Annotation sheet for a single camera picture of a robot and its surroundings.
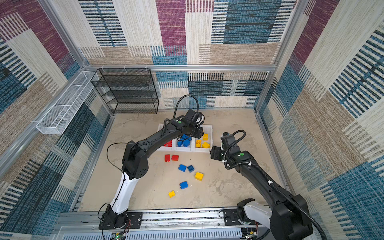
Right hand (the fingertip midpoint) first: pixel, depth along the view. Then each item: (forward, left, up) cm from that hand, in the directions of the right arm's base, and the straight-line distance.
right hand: (216, 154), depth 84 cm
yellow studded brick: (-8, +10, -9) cm, 16 cm away
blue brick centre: (-2, +20, -11) cm, 23 cm away
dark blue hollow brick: (-3, +15, -10) cm, 18 cm away
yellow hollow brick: (+12, +10, -7) cm, 17 cm away
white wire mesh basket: (+9, +77, +23) cm, 81 cm away
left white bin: (+9, +25, -6) cm, 27 cm away
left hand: (+15, +6, +2) cm, 16 cm away
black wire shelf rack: (+49, +58, +8) cm, 77 cm away
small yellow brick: (-17, +25, -10) cm, 32 cm away
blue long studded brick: (+13, +21, -8) cm, 27 cm away
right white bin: (+22, +3, -5) cm, 23 cm away
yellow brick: (+11, +4, -8) cm, 14 cm away
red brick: (+4, +29, -10) cm, 31 cm away
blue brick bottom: (-12, +18, -11) cm, 25 cm away
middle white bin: (+8, +14, -6) cm, 18 cm away
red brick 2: (+5, +24, -11) cm, 27 cm away
